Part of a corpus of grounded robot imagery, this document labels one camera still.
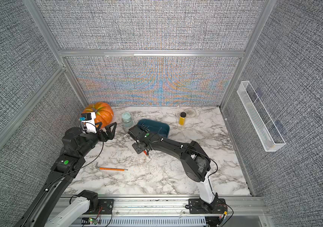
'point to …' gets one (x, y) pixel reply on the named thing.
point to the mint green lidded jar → (126, 119)
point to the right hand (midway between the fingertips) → (139, 141)
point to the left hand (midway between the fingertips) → (111, 121)
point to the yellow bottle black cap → (182, 118)
